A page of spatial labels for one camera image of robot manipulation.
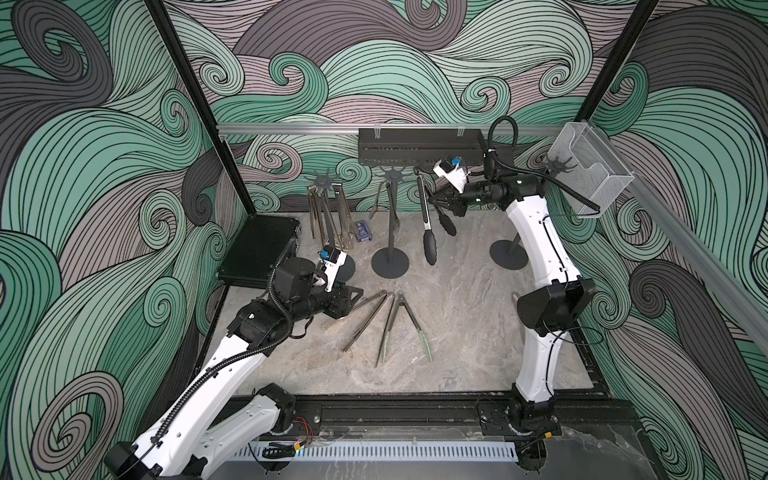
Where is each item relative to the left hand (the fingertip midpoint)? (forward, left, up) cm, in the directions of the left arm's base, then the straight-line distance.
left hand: (353, 285), depth 69 cm
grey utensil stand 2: (+24, -11, -25) cm, 36 cm away
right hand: (+24, -20, +7) cm, 32 cm away
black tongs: (+11, -19, +4) cm, 22 cm away
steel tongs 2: (+21, +4, +9) cm, 23 cm away
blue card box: (+39, 0, -25) cm, 47 cm away
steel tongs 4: (-7, -1, +2) cm, 7 cm away
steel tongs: (+19, +11, +5) cm, 23 cm away
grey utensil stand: (0, +1, +8) cm, 8 cm away
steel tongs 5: (+2, -2, -26) cm, 26 cm away
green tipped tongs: (+10, -13, -25) cm, 30 cm away
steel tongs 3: (+22, -11, 0) cm, 25 cm away
